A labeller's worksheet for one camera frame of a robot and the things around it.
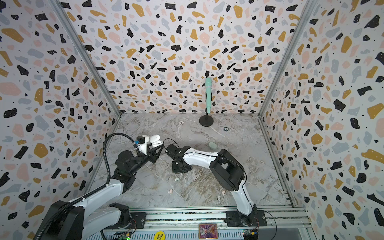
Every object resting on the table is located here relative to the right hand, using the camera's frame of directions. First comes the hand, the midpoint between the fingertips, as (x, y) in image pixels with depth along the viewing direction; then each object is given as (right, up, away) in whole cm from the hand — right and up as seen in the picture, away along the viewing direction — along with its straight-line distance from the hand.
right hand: (176, 170), depth 89 cm
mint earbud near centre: (+1, -5, -2) cm, 5 cm away
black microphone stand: (+19, +31, +28) cm, 46 cm away
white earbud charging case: (-9, +19, -11) cm, 23 cm away
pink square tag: (+18, -24, -19) cm, 35 cm away
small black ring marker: (+34, +24, +24) cm, 48 cm away
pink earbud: (-2, -10, -7) cm, 12 cm away
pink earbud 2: (+27, -11, -6) cm, 30 cm away
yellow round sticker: (-4, -25, -20) cm, 32 cm away
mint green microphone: (+20, +47, +6) cm, 51 cm away
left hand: (-5, +18, -11) cm, 21 cm away
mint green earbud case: (+23, +13, +14) cm, 30 cm away
